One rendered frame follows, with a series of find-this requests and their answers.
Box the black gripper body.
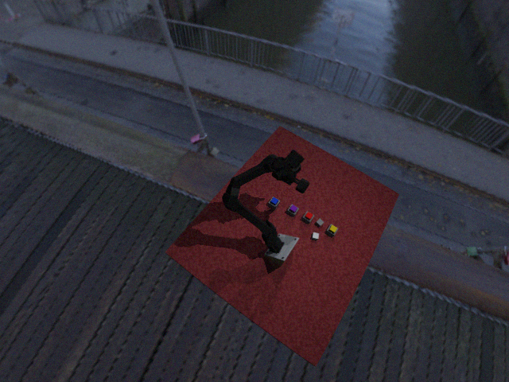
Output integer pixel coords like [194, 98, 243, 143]
[282, 172, 309, 193]

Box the red button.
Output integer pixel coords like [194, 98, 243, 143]
[302, 211, 314, 224]

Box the yellow button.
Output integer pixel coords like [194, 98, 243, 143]
[326, 224, 338, 237]

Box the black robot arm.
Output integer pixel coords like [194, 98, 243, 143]
[222, 150, 304, 253]

